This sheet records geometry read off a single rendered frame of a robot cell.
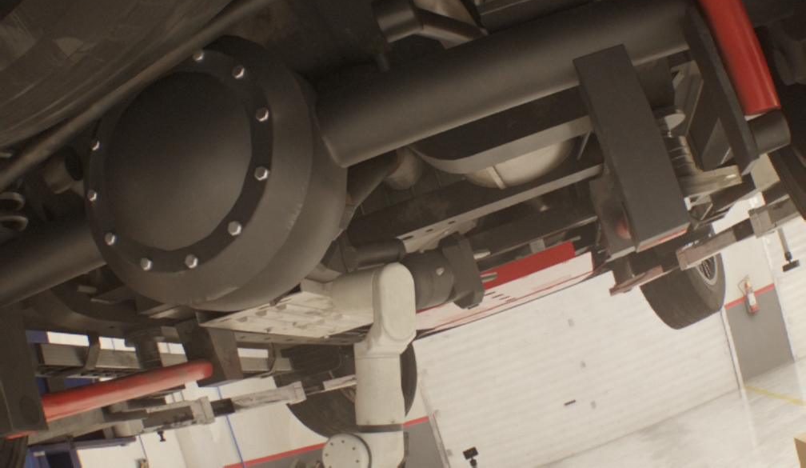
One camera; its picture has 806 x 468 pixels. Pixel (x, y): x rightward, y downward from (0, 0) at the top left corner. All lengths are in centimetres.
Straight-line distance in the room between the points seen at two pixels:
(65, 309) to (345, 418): 233
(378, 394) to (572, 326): 976
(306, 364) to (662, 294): 148
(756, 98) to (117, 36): 58
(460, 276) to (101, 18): 90
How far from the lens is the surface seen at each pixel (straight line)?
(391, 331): 119
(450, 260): 134
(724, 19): 82
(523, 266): 238
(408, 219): 186
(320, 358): 339
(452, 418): 1115
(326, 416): 365
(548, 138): 134
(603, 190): 159
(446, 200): 185
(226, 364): 180
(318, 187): 86
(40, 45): 60
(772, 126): 80
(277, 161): 81
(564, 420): 1098
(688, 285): 334
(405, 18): 93
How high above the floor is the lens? 133
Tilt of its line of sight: 13 degrees up
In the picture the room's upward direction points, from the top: 17 degrees counter-clockwise
